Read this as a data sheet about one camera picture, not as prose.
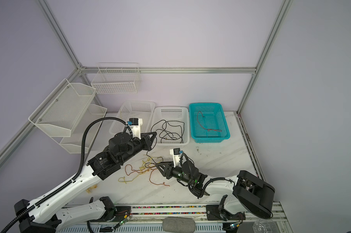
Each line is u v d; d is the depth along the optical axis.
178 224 0.68
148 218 0.73
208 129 1.11
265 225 0.70
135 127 0.58
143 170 0.88
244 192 0.43
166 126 1.13
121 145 0.47
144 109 1.19
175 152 0.70
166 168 0.67
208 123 1.15
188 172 0.59
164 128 1.10
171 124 1.11
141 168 0.88
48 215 0.38
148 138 0.58
